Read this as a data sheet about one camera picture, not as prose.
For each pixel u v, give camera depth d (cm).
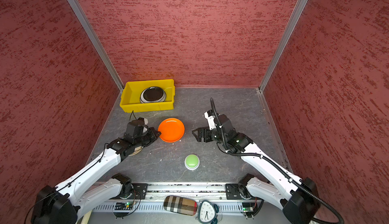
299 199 38
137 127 63
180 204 68
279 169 44
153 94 110
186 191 76
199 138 66
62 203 38
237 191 74
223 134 56
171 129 85
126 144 60
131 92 116
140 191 74
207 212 66
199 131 66
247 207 71
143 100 106
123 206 71
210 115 68
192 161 83
